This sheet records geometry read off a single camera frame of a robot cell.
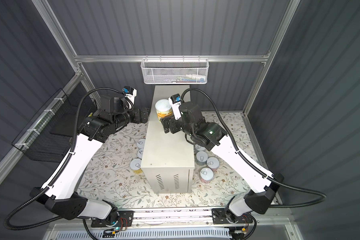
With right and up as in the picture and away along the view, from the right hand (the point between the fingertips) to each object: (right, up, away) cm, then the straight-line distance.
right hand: (170, 117), depth 66 cm
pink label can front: (+19, -31, +17) cm, 40 cm away
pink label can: (+23, -26, +21) cm, 40 cm away
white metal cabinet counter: (0, -18, -7) cm, 19 cm away
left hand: (-14, +4, +3) cm, 15 cm away
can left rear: (-22, -15, +31) cm, 41 cm away
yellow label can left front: (-22, -26, +21) cm, 41 cm away
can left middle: (-21, -21, +26) cm, 39 cm away
